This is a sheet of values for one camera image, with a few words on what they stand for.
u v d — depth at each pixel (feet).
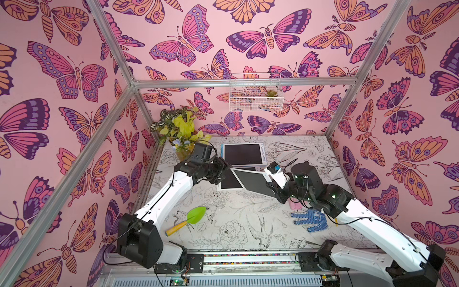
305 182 1.64
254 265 2.44
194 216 2.86
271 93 3.03
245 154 4.10
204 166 2.21
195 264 2.40
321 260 2.13
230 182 2.86
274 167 1.94
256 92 3.13
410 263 1.26
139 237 1.34
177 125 3.02
